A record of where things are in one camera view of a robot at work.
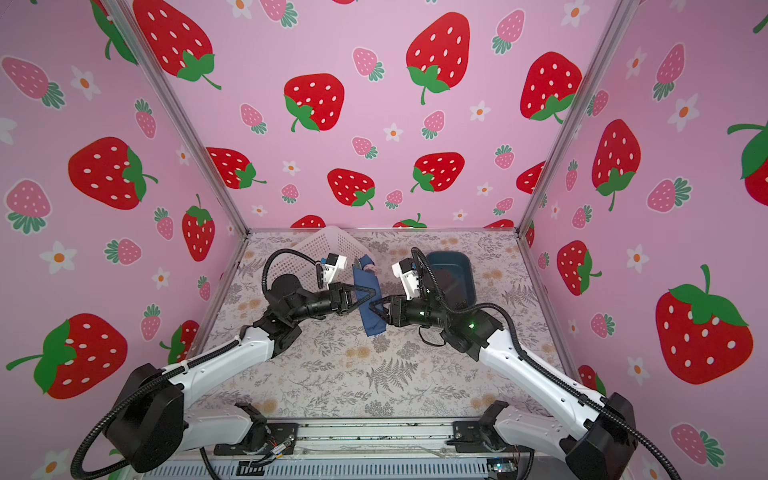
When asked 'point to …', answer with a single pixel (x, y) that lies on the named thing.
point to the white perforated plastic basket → (327, 242)
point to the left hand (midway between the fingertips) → (373, 297)
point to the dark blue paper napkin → (369, 279)
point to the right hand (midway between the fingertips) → (370, 307)
